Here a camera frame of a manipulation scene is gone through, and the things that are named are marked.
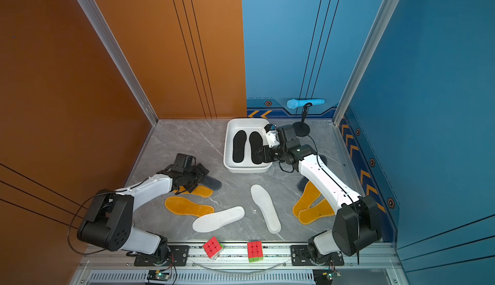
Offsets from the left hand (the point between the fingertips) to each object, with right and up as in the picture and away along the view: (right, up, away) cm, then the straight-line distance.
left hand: (207, 172), depth 93 cm
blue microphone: (+43, +34, +1) cm, 55 cm away
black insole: (+14, +12, +13) cm, 23 cm away
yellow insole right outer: (+48, -16, -10) cm, 52 cm away
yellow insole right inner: (+49, -10, -5) cm, 50 cm away
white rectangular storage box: (+20, +25, +26) cm, 41 cm away
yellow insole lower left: (-10, -13, -7) cm, 18 cm away
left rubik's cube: (+8, -24, -22) cm, 34 cm away
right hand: (+26, +11, -12) cm, 30 cm away
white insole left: (+6, -18, -12) cm, 23 cm away
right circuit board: (+49, -34, -23) cm, 64 cm away
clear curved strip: (+21, -33, -23) cm, 45 cm away
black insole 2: (+24, +15, +16) cm, 32 cm away
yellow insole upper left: (-3, -8, -4) cm, 10 cm away
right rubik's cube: (+23, -25, -23) cm, 41 cm away
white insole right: (+27, -11, -6) cm, 30 cm away
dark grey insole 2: (+47, -5, 0) cm, 47 cm away
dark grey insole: (+2, -5, -1) cm, 5 cm away
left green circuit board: (-13, -34, -23) cm, 43 cm away
